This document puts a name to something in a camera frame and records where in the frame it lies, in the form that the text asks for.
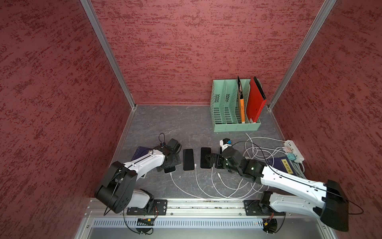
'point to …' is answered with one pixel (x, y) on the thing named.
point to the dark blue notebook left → (141, 151)
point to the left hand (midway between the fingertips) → (170, 166)
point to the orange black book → (241, 101)
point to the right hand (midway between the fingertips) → (211, 161)
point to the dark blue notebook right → (283, 164)
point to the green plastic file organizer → (225, 108)
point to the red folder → (255, 100)
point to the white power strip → (290, 143)
